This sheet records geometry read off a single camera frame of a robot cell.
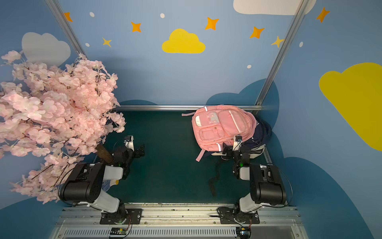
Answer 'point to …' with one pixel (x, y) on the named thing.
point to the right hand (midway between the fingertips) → (233, 141)
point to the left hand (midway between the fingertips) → (136, 142)
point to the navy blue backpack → (261, 134)
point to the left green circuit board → (118, 231)
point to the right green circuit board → (243, 232)
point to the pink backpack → (214, 125)
